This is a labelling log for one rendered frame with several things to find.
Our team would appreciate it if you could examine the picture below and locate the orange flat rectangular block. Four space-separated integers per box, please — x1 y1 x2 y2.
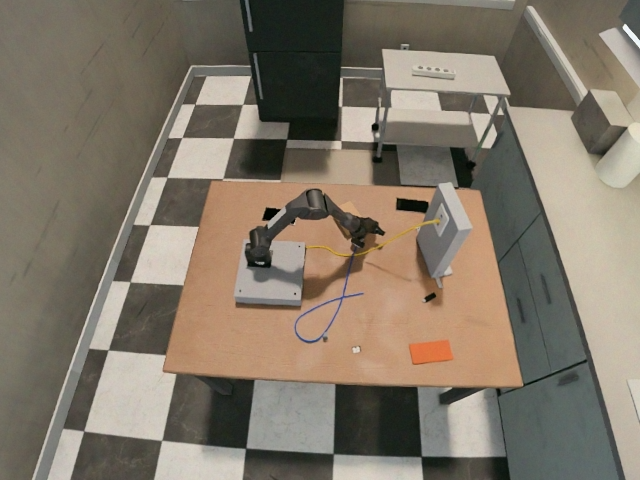
409 340 453 364

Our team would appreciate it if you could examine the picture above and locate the white wall plate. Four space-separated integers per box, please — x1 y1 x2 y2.
433 203 449 237

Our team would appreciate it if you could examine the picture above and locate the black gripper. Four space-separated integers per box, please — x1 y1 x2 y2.
356 215 386 236

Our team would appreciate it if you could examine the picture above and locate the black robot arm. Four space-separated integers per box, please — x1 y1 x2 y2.
245 188 372 268

